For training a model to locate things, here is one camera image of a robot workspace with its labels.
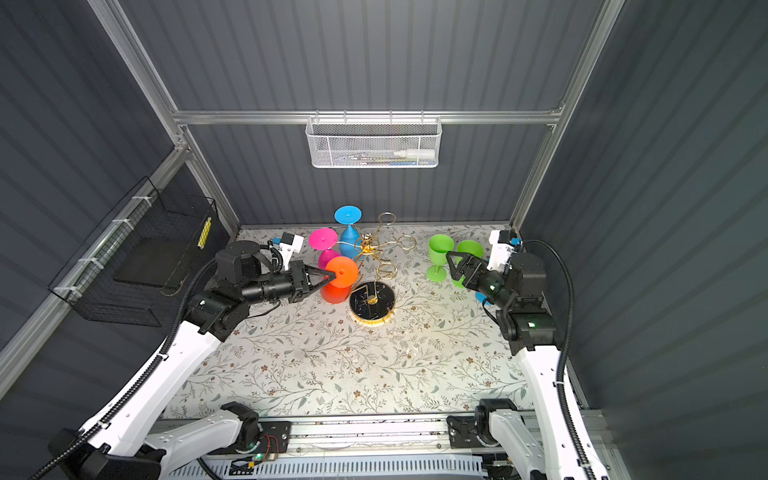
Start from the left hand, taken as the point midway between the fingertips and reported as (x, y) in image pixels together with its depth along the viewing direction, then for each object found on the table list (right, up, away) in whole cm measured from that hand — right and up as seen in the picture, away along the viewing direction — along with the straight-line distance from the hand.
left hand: (337, 281), depth 63 cm
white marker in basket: (+19, +38, +30) cm, 51 cm away
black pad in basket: (-50, +4, +14) cm, 52 cm away
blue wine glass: (0, +9, +24) cm, 25 cm away
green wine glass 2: (+37, +8, +34) cm, 51 cm away
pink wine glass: (-6, +9, +14) cm, 18 cm away
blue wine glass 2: (+42, -9, +35) cm, 55 cm away
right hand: (+29, +5, +6) cm, 30 cm away
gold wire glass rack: (+5, -10, +33) cm, 35 cm away
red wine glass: (-2, -3, +10) cm, 11 cm away
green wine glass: (+27, +8, +33) cm, 44 cm away
